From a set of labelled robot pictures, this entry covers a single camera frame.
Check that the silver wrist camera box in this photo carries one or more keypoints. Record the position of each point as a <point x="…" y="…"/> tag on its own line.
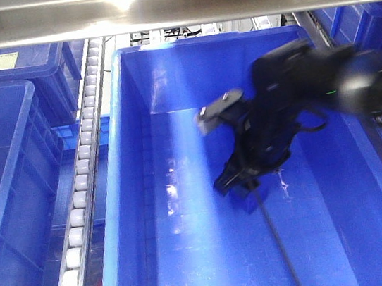
<point x="215" y="111"/>

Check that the large blue plastic bin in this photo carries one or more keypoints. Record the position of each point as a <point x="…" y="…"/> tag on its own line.
<point x="210" y="254"/>

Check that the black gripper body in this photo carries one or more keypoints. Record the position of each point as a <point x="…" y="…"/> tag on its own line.
<point x="275" y="109"/>

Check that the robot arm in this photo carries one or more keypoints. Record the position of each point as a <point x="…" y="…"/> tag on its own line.
<point x="364" y="83"/>

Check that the steel rack with rollers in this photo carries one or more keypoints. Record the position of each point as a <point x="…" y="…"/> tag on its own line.
<point x="172" y="7"/>

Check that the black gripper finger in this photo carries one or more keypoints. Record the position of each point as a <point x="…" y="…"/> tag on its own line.
<point x="226" y="182"/>
<point x="252" y="186"/>

